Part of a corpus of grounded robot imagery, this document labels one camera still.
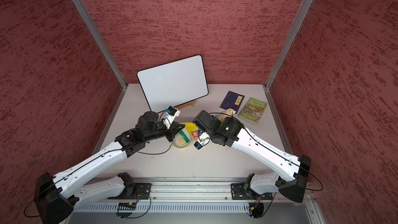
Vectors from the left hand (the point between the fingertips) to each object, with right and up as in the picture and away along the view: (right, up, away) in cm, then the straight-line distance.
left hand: (182, 128), depth 73 cm
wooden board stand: (-2, +10, +30) cm, 32 cm away
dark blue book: (+31, +13, +37) cm, 50 cm away
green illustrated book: (+44, +6, +30) cm, 54 cm away
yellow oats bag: (+6, -3, +3) cm, 7 cm away
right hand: (+16, +4, -2) cm, 16 cm away
